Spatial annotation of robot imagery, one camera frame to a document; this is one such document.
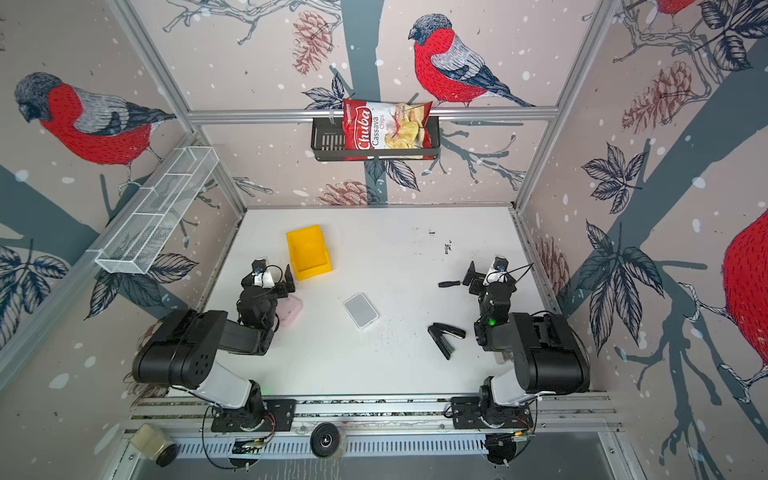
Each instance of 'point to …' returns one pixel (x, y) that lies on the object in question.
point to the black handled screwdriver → (448, 284)
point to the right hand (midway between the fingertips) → (485, 268)
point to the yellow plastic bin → (308, 252)
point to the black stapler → (437, 331)
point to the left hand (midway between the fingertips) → (270, 266)
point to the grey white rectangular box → (361, 310)
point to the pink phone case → (288, 309)
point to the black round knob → (325, 439)
